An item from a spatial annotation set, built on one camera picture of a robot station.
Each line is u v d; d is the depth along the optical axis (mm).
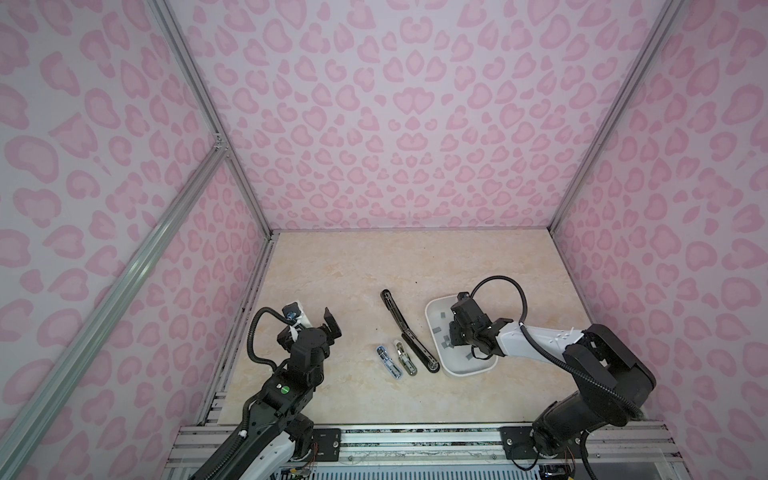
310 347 574
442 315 961
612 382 441
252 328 515
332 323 720
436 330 927
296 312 654
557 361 469
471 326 719
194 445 748
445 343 895
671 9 686
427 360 859
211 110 848
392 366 858
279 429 526
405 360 858
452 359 859
